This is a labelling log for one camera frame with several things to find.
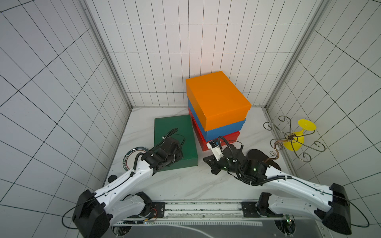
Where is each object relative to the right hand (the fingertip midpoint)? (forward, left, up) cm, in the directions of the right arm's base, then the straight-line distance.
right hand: (203, 156), depth 73 cm
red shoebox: (+14, +1, -7) cm, 16 cm away
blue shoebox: (+12, -7, +3) cm, 15 cm away
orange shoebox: (+23, -6, +17) cm, 29 cm away
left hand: (+2, +13, -6) cm, 15 cm away
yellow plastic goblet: (+5, -41, +12) cm, 43 cm away
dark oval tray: (+12, -36, -19) cm, 42 cm away
